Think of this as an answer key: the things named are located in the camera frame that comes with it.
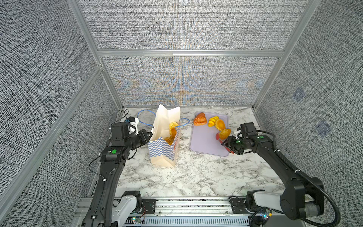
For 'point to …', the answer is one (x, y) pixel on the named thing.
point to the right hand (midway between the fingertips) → (225, 142)
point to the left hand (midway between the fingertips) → (154, 132)
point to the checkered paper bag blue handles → (162, 153)
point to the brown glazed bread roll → (200, 119)
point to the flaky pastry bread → (168, 140)
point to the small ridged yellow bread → (211, 121)
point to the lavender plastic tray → (203, 138)
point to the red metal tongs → (217, 136)
